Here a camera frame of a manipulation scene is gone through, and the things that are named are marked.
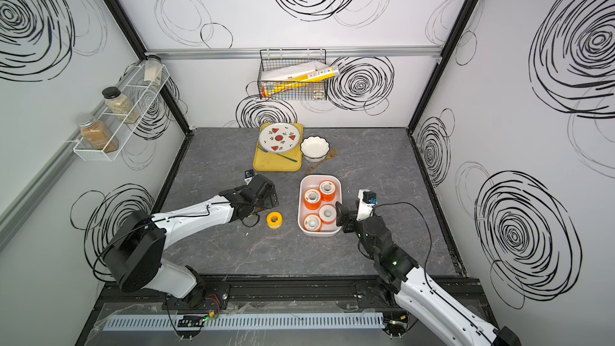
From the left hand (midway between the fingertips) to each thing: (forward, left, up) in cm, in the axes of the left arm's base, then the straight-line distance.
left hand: (267, 199), depth 89 cm
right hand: (-6, -29, +9) cm, 31 cm away
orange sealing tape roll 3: (-3, -23, -4) cm, 24 cm away
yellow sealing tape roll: (-6, -3, -5) cm, 8 cm away
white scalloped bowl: (+29, -17, -3) cm, 34 cm away
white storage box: (+9, -15, -1) cm, 18 cm away
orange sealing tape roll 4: (-7, -17, -4) cm, 19 cm away
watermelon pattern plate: (+36, 0, -4) cm, 36 cm away
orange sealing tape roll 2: (+1, -17, -1) cm, 17 cm away
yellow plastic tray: (+23, +5, -6) cm, 24 cm away
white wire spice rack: (+33, +53, +23) cm, 66 cm away
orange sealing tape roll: (+5, -23, -1) cm, 24 cm away
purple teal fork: (+27, 0, -6) cm, 28 cm away
